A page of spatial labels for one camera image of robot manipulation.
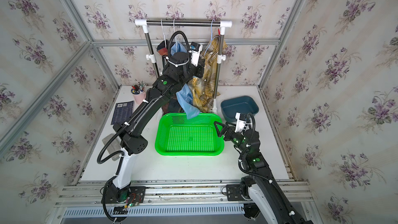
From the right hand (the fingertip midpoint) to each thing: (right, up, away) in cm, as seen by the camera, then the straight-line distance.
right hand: (223, 123), depth 75 cm
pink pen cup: (-52, +15, +26) cm, 60 cm away
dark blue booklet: (-65, +4, +29) cm, 71 cm away
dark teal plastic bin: (+18, +8, +34) cm, 39 cm away
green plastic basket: (-26, -10, +18) cm, 33 cm away
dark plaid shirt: (-24, +9, -2) cm, 26 cm away
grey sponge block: (-60, -14, +10) cm, 62 cm away
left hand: (-10, +31, -4) cm, 33 cm away
